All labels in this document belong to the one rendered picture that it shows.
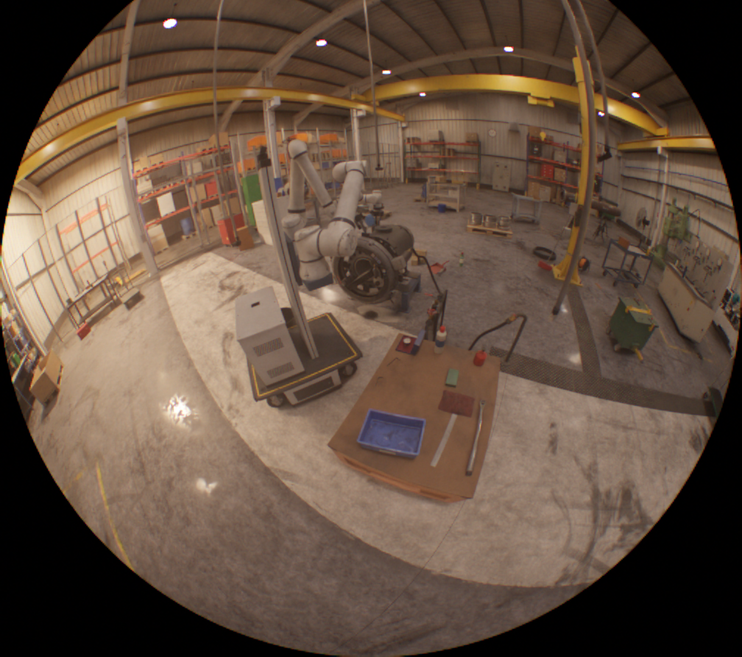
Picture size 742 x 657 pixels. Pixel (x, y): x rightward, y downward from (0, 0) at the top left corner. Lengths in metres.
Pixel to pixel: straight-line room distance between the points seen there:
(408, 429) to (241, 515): 1.39
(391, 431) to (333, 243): 1.04
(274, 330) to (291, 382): 0.49
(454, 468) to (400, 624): 1.25
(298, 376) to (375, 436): 0.80
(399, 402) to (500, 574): 1.50
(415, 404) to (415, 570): 1.18
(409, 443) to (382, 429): 0.17
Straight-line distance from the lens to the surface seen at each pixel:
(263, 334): 1.45
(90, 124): 9.18
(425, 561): 1.73
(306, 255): 1.23
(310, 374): 1.75
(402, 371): 1.48
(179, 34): 9.51
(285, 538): 1.82
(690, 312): 5.65
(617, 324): 3.47
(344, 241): 1.11
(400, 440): 1.26
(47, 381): 6.67
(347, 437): 1.29
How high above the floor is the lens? 1.67
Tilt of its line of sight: 31 degrees down
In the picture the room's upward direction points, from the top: 5 degrees counter-clockwise
